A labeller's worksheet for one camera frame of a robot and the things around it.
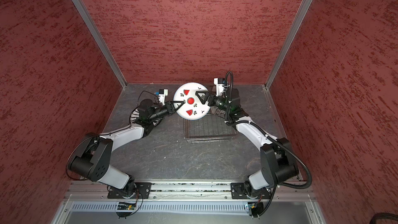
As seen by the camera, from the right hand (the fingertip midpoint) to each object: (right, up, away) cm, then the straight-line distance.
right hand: (198, 95), depth 78 cm
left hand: (-8, -5, +2) cm, 10 cm away
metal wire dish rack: (+6, -21, +16) cm, 27 cm away
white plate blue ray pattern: (-43, -12, +22) cm, 50 cm away
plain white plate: (-3, -7, +1) cm, 8 cm away
